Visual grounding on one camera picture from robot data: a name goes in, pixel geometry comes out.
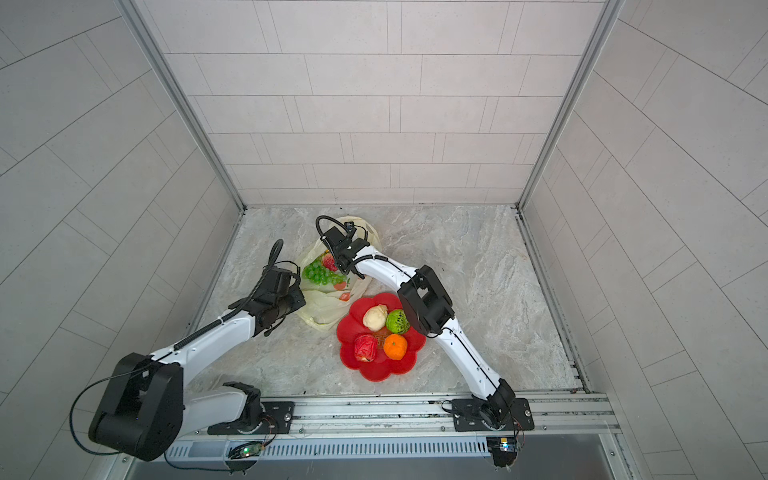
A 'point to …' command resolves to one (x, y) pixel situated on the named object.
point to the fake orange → (395, 346)
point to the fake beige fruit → (375, 317)
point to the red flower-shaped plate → (352, 327)
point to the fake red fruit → (366, 348)
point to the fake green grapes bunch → (318, 273)
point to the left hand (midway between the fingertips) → (308, 290)
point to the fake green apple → (397, 321)
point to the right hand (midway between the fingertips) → (350, 257)
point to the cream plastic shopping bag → (324, 303)
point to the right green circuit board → (507, 444)
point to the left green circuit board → (246, 449)
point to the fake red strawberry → (328, 261)
